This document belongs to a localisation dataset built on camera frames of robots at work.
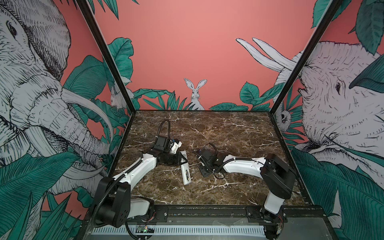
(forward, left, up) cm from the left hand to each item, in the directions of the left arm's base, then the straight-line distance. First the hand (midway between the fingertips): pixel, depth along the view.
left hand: (186, 159), depth 82 cm
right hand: (-2, -8, -8) cm, 12 cm away
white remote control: (-5, +1, -3) cm, 6 cm away
